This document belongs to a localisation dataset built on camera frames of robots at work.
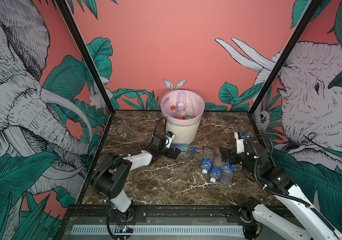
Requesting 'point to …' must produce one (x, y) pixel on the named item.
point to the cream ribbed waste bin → (184, 124)
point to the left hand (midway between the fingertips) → (175, 146)
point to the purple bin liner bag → (193, 103)
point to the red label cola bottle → (174, 112)
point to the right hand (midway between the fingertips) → (227, 144)
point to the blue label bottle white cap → (206, 162)
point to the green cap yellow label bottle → (189, 115)
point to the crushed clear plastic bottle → (227, 173)
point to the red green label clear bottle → (181, 110)
